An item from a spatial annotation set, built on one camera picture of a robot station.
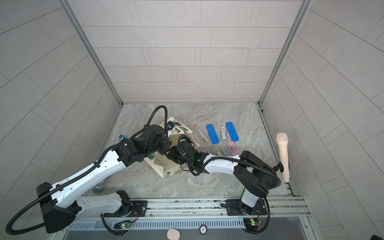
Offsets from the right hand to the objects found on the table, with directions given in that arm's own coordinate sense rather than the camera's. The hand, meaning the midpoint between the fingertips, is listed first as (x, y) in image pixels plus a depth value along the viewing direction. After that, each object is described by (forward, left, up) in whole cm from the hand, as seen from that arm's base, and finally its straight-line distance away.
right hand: (164, 155), depth 77 cm
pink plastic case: (+7, -39, -12) cm, 42 cm away
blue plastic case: (+20, -42, -12) cm, 48 cm away
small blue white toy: (+18, +31, -7) cm, 36 cm away
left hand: (+5, -5, +9) cm, 11 cm away
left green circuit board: (-28, +16, -9) cm, 33 cm away
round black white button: (-31, -18, -12) cm, 38 cm away
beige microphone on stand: (-5, -54, +17) cm, 57 cm away
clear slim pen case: (+4, -34, -11) cm, 36 cm away
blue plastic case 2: (+20, -28, -11) cm, 36 cm away
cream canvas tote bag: (-7, -1, +3) cm, 8 cm away
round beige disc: (-32, -5, -10) cm, 34 cm away
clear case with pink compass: (+18, -21, -11) cm, 30 cm away
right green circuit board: (-30, -41, -14) cm, 52 cm away
